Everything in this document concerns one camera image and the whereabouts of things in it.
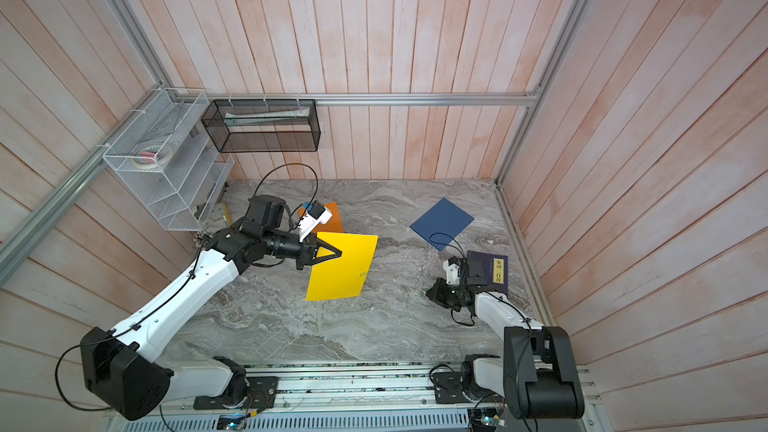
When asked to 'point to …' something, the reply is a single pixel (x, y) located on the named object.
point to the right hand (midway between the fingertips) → (429, 290)
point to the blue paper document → (443, 224)
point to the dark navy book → (488, 269)
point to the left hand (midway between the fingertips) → (336, 258)
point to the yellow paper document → (344, 275)
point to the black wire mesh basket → (263, 125)
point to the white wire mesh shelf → (183, 193)
